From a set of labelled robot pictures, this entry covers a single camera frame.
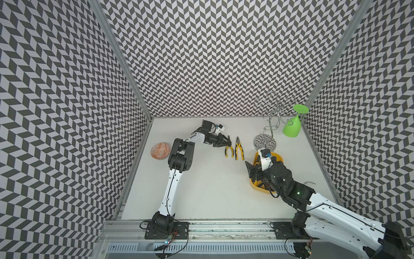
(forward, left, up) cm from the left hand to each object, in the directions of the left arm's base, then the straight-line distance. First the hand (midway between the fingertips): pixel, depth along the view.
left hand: (229, 143), depth 103 cm
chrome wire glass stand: (+2, -20, +27) cm, 34 cm away
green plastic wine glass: (-6, -31, +22) cm, 38 cm away
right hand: (-22, -10, +16) cm, 29 cm away
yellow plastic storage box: (-27, -12, +1) cm, 30 cm away
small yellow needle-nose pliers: (-6, +2, 0) cm, 7 cm away
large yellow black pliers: (-1, -6, 0) cm, 6 cm away
